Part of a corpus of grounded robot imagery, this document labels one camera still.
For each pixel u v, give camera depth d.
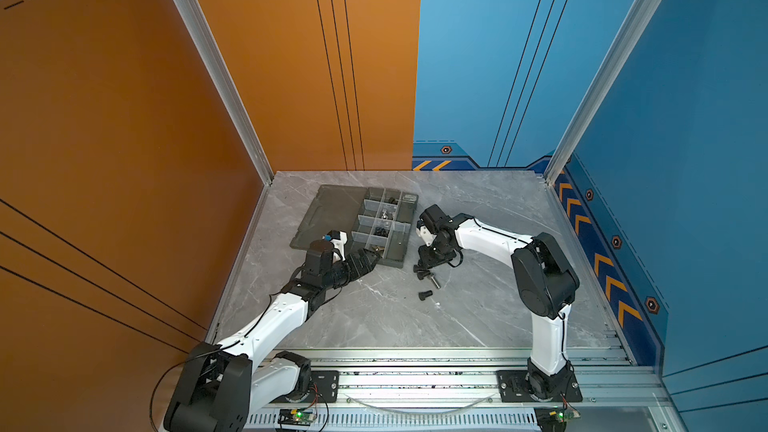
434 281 0.91
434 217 0.78
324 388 0.74
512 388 0.72
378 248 0.97
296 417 0.71
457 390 0.75
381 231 1.02
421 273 0.92
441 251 0.80
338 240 0.79
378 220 1.03
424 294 0.89
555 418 0.70
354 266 0.74
